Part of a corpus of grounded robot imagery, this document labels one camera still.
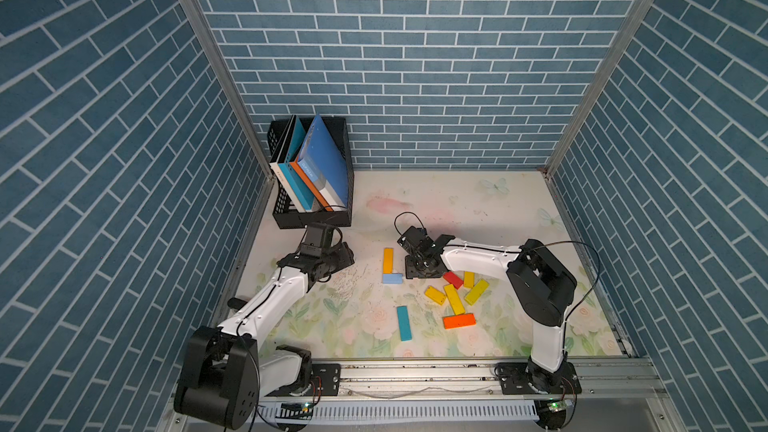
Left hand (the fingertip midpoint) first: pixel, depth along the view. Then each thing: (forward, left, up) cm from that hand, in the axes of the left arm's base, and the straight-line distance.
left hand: (354, 255), depth 87 cm
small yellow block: (-8, -24, -8) cm, 27 cm away
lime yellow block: (-8, -37, -8) cm, 39 cm away
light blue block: (-3, -11, -8) cm, 14 cm away
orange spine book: (+17, +13, +11) cm, 24 cm away
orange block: (-16, -30, -8) cm, 35 cm away
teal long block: (-16, -15, -8) cm, 24 cm away
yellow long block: (-10, -30, -8) cm, 33 cm away
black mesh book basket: (+20, +26, -7) cm, 34 cm away
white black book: (+16, +21, +21) cm, 34 cm away
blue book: (+34, +13, +9) cm, 37 cm away
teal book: (+16, +18, +16) cm, 29 cm away
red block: (-4, -30, -8) cm, 31 cm away
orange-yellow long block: (+3, -10, -9) cm, 14 cm away
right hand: (-1, -18, -8) cm, 20 cm away
